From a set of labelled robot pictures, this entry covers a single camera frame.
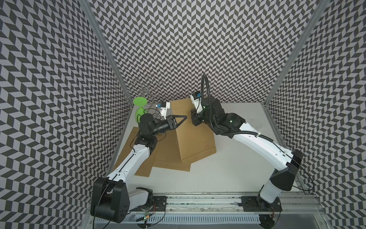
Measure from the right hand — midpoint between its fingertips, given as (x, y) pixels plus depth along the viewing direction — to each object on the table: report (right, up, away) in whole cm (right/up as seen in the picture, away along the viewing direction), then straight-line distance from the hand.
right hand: (191, 113), depth 71 cm
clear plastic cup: (+45, -7, +26) cm, 53 cm away
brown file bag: (+2, -16, +6) cm, 17 cm away
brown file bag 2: (-28, -34, +14) cm, 46 cm away
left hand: (-2, -3, -2) cm, 4 cm away
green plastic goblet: (-28, +7, +7) cm, 30 cm away
